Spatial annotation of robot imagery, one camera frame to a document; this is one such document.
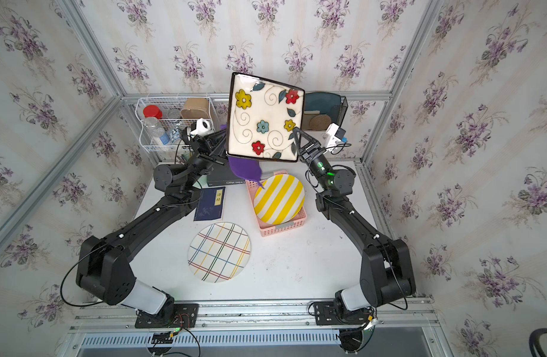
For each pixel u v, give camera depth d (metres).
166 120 0.93
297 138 0.61
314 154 0.58
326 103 0.95
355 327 0.72
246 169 0.69
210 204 1.01
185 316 0.72
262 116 0.57
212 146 0.55
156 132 0.90
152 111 0.91
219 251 0.88
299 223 0.93
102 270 0.42
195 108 0.88
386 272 0.42
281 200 0.98
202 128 0.60
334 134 0.60
